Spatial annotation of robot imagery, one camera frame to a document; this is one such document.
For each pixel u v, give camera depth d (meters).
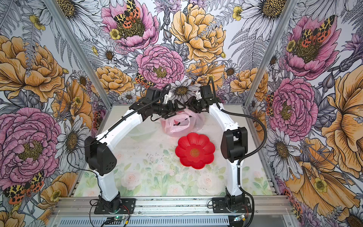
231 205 0.66
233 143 0.54
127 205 0.73
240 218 0.71
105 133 0.51
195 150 0.95
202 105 0.72
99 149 0.47
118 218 0.71
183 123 0.92
